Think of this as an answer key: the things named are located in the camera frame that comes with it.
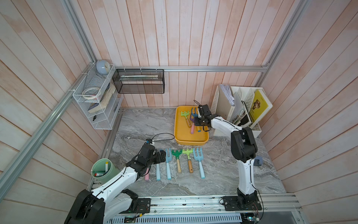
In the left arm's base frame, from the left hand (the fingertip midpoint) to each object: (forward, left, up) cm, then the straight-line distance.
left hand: (159, 155), depth 87 cm
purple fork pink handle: (-12, +7, -3) cm, 14 cm away
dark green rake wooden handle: (+4, -12, -5) cm, 13 cm away
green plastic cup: (-10, +31, +3) cm, 33 cm away
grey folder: (+27, -53, +17) cm, 62 cm away
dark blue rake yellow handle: (+35, -25, -1) cm, 42 cm away
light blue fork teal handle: (-9, 0, -4) cm, 10 cm away
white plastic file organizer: (+31, -43, +14) cm, 54 cm away
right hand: (+29, -26, +1) cm, 38 cm away
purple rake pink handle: (+24, -23, -2) cm, 34 cm away
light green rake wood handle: (+5, -19, -5) cm, 20 cm away
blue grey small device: (-2, -64, -3) cm, 64 cm away
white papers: (+36, -45, +24) cm, 62 cm away
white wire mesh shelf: (+16, +31, +24) cm, 42 cm away
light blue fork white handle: (-1, -6, -5) cm, 8 cm away
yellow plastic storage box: (+22, -15, -5) cm, 28 cm away
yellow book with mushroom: (+29, -67, +17) cm, 75 cm away
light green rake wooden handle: (+39, -19, -4) cm, 44 cm away
